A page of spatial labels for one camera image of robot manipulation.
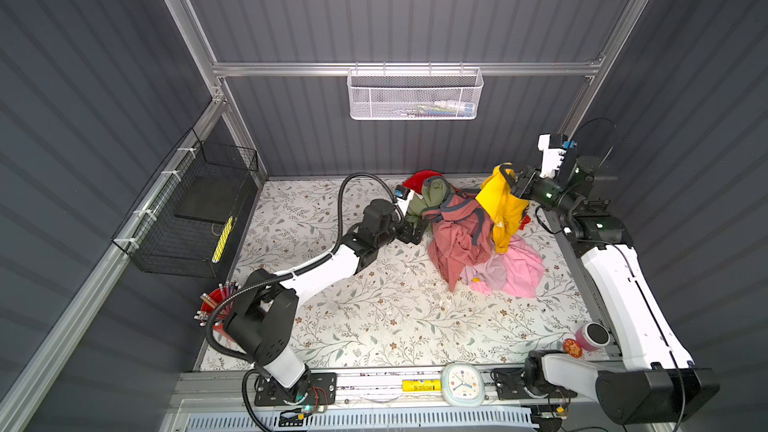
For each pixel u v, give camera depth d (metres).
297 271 0.50
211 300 0.73
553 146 0.60
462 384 0.72
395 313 0.86
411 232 0.75
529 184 0.59
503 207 0.73
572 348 0.79
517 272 0.93
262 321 0.45
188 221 0.73
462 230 0.86
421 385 0.72
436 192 1.01
